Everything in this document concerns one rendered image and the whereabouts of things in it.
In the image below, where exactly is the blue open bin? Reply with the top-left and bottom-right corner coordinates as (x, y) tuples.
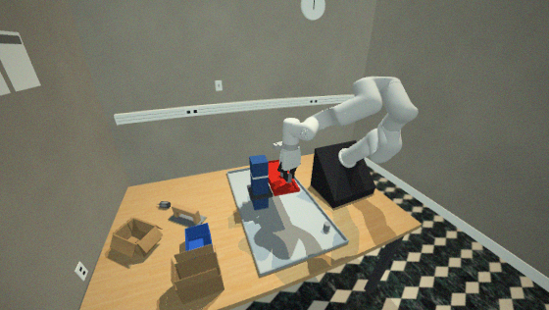
(184, 223), (213, 251)

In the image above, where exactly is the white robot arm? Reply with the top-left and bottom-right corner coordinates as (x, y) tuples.
(273, 77), (419, 168)

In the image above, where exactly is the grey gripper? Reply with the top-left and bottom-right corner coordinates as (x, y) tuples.
(277, 147), (301, 181)

